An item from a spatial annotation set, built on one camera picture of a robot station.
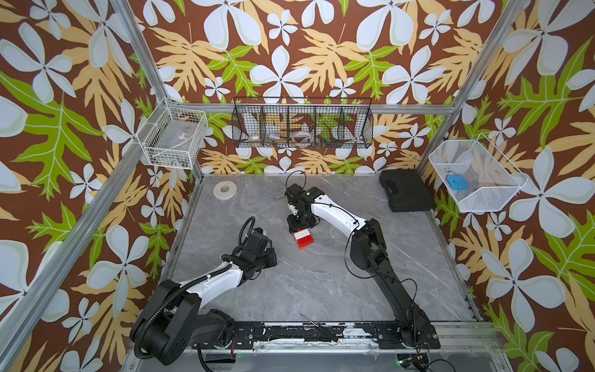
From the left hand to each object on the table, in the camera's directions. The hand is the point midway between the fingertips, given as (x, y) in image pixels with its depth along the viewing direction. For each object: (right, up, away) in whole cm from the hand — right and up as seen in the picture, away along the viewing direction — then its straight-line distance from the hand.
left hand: (276, 252), depth 90 cm
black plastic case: (+62, +25, +21) cm, 70 cm away
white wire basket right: (+74, +29, -8) cm, 80 cm away
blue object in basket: (+66, +27, -8) cm, 72 cm away
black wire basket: (+10, +54, +6) cm, 55 cm away
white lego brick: (+10, +7, +4) cm, 13 cm away
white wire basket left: (-39, +45, -4) cm, 60 cm away
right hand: (+7, +9, +8) cm, 14 cm away
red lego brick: (+11, +3, +3) cm, 12 cm away
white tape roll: (-28, +25, +25) cm, 46 cm away
